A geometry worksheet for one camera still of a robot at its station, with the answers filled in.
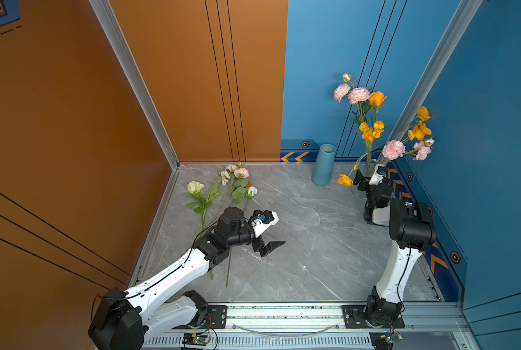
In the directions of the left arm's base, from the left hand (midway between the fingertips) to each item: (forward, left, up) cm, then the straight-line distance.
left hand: (277, 226), depth 74 cm
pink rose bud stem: (+35, +17, -12) cm, 40 cm away
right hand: (+33, -42, -5) cm, 54 cm away
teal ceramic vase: (+35, -23, -7) cm, 43 cm away
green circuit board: (-30, +27, -22) cm, 46 cm away
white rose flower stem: (+30, +39, -17) cm, 51 cm away
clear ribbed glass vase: (+31, -40, -2) cm, 51 cm away
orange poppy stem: (+14, -24, +9) cm, 29 cm away
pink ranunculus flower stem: (+26, -44, +12) cm, 53 cm away
